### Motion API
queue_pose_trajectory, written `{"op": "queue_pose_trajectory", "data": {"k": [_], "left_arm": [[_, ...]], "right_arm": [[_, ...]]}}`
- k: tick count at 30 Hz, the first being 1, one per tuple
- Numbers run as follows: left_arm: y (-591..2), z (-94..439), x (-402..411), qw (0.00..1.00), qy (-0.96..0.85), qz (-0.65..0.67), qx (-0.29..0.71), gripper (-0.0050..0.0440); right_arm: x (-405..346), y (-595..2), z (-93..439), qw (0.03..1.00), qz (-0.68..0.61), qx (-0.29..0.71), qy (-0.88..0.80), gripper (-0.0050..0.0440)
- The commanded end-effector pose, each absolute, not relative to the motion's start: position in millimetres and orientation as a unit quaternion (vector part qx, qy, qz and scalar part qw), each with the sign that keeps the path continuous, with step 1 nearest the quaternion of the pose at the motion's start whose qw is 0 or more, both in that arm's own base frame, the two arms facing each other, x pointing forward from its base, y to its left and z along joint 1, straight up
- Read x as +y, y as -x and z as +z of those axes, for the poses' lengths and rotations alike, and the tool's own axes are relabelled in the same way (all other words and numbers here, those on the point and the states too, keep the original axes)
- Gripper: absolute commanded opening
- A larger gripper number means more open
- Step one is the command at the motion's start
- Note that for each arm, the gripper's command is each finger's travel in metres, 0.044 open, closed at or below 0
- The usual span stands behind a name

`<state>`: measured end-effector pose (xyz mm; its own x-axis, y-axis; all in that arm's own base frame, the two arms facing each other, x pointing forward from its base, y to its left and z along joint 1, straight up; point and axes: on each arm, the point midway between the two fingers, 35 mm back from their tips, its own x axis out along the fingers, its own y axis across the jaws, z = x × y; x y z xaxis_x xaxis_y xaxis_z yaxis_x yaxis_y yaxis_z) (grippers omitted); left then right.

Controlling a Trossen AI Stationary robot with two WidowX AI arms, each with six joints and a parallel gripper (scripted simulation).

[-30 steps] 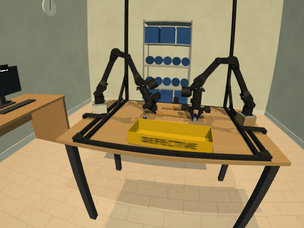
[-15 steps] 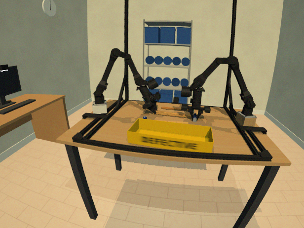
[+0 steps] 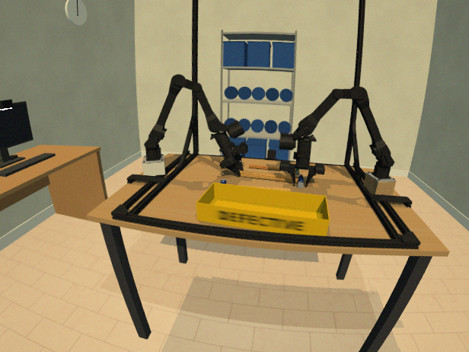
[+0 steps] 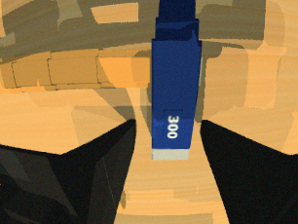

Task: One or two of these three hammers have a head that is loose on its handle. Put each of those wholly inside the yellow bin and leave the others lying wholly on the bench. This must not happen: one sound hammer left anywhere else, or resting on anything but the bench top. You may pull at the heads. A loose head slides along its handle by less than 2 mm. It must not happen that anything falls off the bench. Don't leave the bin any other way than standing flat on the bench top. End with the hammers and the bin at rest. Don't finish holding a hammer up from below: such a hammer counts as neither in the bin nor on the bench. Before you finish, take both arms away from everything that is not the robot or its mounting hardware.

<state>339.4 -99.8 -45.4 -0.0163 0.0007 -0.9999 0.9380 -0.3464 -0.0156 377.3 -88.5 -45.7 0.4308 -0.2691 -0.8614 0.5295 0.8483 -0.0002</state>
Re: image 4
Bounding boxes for hammer with blue head and wooden handle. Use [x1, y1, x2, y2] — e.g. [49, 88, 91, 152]
[0, 0, 203, 160]

